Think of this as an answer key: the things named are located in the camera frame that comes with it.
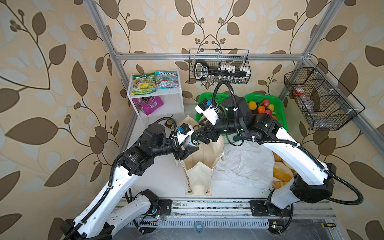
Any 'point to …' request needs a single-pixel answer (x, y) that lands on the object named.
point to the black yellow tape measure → (170, 124)
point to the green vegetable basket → (219, 97)
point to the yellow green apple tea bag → (144, 84)
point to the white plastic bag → (250, 165)
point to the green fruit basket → (279, 112)
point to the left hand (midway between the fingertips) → (195, 140)
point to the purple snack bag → (148, 104)
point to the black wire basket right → (325, 103)
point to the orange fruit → (261, 109)
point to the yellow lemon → (252, 105)
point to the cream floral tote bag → (198, 167)
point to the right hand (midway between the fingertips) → (197, 129)
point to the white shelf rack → (173, 107)
